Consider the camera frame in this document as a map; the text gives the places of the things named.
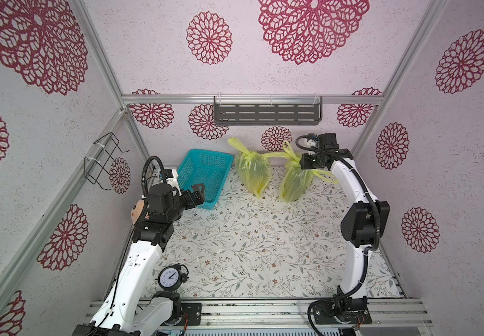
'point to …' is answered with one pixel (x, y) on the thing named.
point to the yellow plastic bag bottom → (296, 180)
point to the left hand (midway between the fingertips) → (194, 189)
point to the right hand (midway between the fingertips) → (301, 157)
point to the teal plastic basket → (210, 168)
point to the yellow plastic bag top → (253, 169)
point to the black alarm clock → (171, 277)
